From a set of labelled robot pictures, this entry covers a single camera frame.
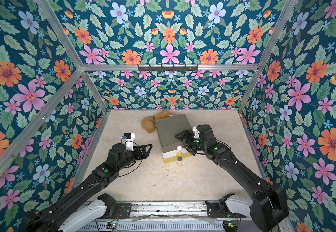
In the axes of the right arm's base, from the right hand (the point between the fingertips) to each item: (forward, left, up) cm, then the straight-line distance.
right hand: (178, 140), depth 76 cm
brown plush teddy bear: (+21, +22, -11) cm, 32 cm away
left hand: (-2, +16, -3) cm, 17 cm away
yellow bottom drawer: (-2, +3, -16) cm, 16 cm away
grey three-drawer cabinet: (+11, +7, -2) cm, 13 cm away
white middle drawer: (-3, +4, -9) cm, 10 cm away
